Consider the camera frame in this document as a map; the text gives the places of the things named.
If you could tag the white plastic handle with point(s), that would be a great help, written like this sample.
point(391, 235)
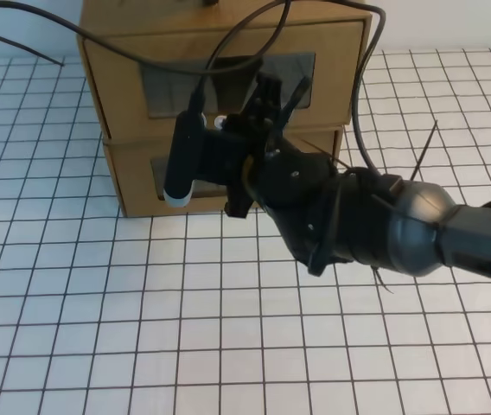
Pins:
point(218, 122)

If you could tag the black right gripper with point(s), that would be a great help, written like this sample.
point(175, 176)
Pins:
point(299, 190)

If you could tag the black wrist camera silver tip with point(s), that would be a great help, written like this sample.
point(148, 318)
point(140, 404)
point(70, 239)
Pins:
point(185, 151)

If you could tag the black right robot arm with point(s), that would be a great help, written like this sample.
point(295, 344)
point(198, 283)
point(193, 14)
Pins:
point(388, 222)

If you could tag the brown cardboard shoebox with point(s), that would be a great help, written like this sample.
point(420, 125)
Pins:
point(186, 32)
point(137, 167)

